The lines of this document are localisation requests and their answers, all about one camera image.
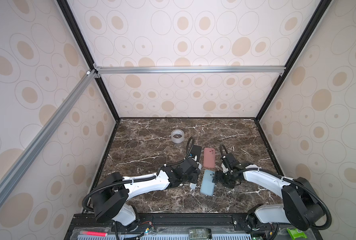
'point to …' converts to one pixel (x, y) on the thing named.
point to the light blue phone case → (207, 186)
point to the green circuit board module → (203, 233)
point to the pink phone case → (209, 158)
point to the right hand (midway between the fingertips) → (217, 181)
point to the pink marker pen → (93, 233)
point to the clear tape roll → (177, 136)
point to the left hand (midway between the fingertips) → (202, 173)
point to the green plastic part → (294, 233)
